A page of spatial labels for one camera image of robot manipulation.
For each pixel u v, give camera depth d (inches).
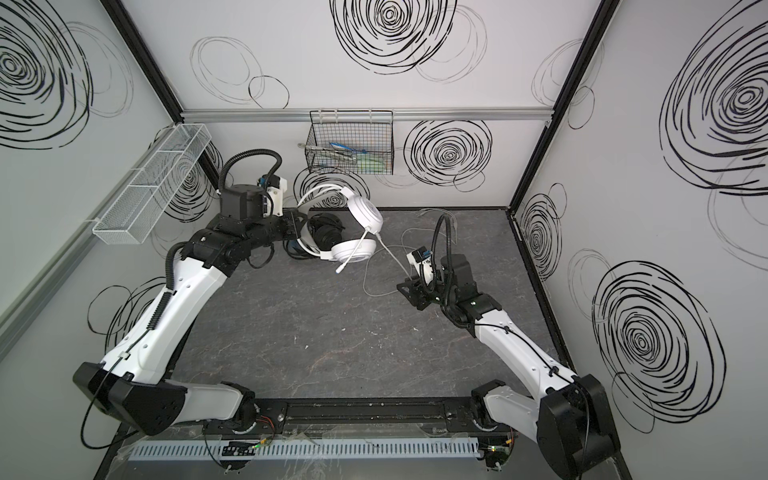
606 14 28.4
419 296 27.8
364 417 29.7
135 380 15.1
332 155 33.4
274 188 24.4
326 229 40.1
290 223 24.5
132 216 28.5
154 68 31.7
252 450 28.4
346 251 23.5
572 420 15.7
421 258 27.3
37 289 21.3
